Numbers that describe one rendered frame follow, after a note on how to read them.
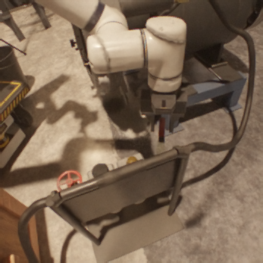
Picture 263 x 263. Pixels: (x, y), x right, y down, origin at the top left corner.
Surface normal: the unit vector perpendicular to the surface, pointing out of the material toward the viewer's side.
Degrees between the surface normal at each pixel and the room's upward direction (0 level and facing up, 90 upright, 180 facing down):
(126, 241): 0
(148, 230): 0
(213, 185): 0
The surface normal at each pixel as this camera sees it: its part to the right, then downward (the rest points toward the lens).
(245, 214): -0.07, -0.64
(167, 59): 0.09, 0.77
